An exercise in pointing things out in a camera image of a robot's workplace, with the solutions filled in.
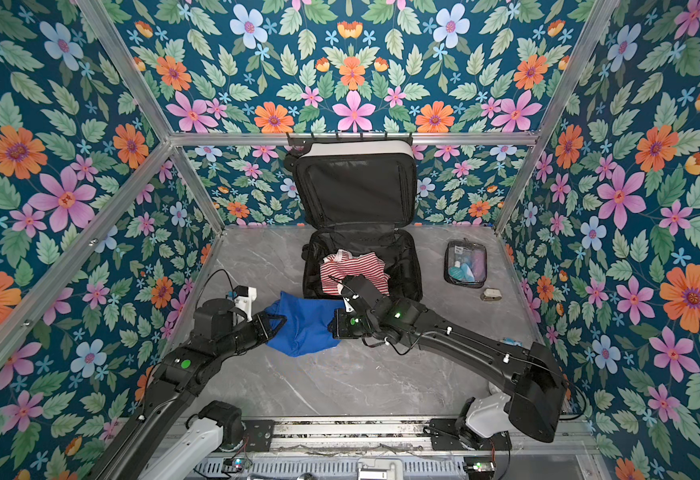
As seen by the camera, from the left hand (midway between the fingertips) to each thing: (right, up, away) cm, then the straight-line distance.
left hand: (290, 314), depth 72 cm
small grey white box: (+60, +1, +27) cm, 66 cm away
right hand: (+9, -3, 0) cm, 9 cm away
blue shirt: (+3, -4, +3) cm, 6 cm away
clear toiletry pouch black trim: (+54, +11, +36) cm, 66 cm away
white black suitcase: (+16, +34, +24) cm, 44 cm away
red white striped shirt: (+9, +11, +30) cm, 33 cm away
